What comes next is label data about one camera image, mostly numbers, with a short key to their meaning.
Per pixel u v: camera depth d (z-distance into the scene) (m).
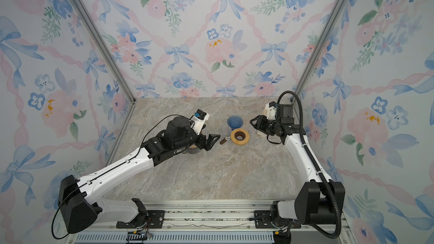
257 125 0.73
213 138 0.64
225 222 0.74
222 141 0.89
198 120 0.62
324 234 0.42
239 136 0.90
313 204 0.41
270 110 0.75
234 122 1.01
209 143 0.65
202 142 0.64
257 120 0.75
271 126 0.69
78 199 0.40
